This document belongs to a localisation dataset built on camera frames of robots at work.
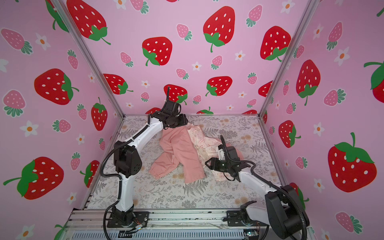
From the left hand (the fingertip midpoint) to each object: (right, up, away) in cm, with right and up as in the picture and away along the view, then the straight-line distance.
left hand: (186, 120), depth 93 cm
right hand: (+13, -25, -8) cm, 30 cm away
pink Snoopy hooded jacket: (+5, -20, +2) cm, 21 cm away
